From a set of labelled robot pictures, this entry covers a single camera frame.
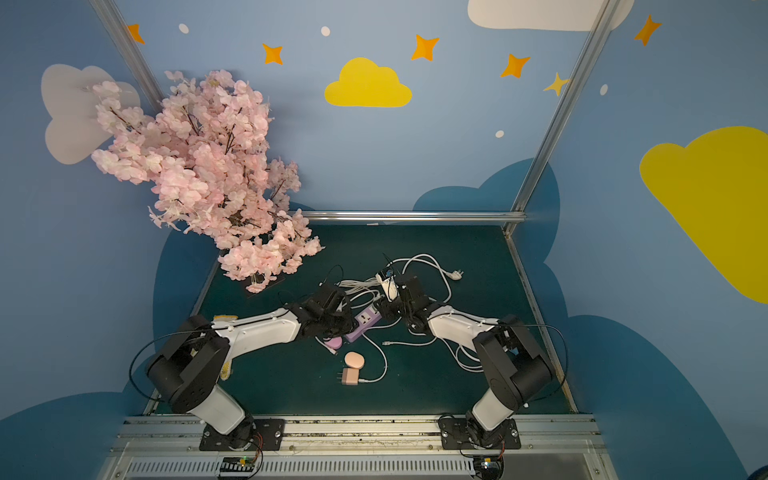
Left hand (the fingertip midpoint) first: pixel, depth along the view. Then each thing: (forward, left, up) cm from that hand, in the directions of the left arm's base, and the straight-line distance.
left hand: (361, 321), depth 90 cm
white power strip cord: (+21, -32, -3) cm, 38 cm away
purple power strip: (+2, -1, -3) cm, 3 cm away
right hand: (+7, -7, +3) cm, 10 cm away
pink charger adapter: (-16, +2, -3) cm, 16 cm away
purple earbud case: (-6, +8, -3) cm, 11 cm away
